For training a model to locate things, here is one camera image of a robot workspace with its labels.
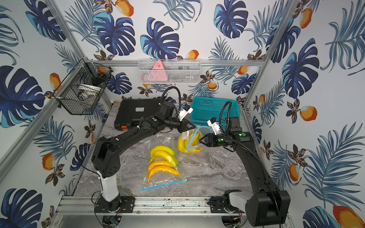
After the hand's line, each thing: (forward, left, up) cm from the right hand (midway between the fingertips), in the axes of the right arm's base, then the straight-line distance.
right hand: (204, 139), depth 77 cm
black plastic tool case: (+34, +54, -14) cm, 65 cm away
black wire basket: (+24, +73, +13) cm, 78 cm away
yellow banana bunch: (-3, +8, -2) cm, 9 cm away
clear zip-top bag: (+4, +1, +3) cm, 5 cm away
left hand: (+7, +5, +5) cm, 10 cm away
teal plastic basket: (+42, -5, -18) cm, 46 cm away
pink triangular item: (+39, +28, +16) cm, 50 cm away
